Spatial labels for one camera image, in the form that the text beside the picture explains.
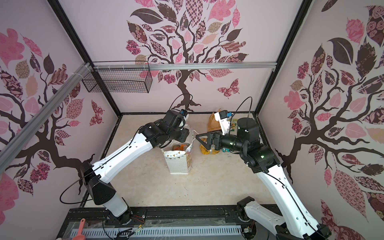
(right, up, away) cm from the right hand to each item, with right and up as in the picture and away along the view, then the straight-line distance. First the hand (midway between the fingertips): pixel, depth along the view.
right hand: (203, 134), depth 60 cm
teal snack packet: (+16, -12, +34) cm, 39 cm away
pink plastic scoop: (-57, -48, +8) cm, 75 cm away
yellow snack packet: (+3, -13, +33) cm, 35 cm away
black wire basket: (-67, +42, +62) cm, 100 cm away
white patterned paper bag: (-11, -11, +11) cm, 19 cm away
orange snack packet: (+10, +5, +46) cm, 48 cm away
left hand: (-9, 0, +16) cm, 19 cm away
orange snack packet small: (-12, -10, +35) cm, 39 cm away
